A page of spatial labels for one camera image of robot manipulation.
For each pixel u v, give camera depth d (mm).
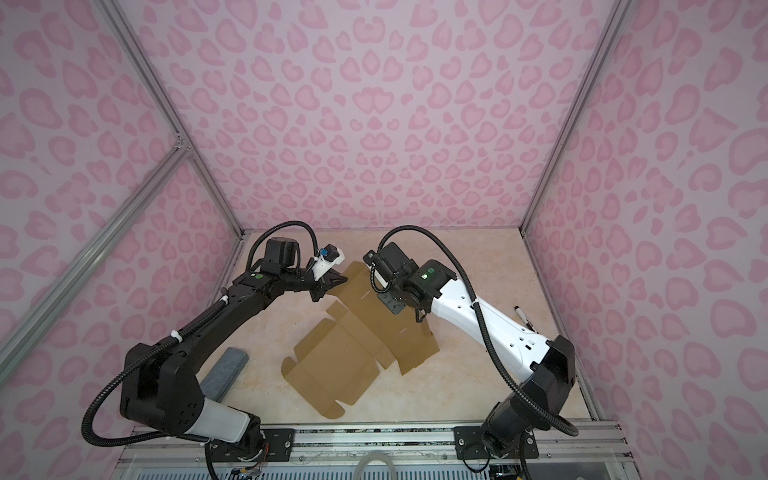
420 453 724
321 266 719
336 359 850
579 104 840
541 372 403
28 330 520
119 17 693
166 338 458
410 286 510
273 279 626
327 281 728
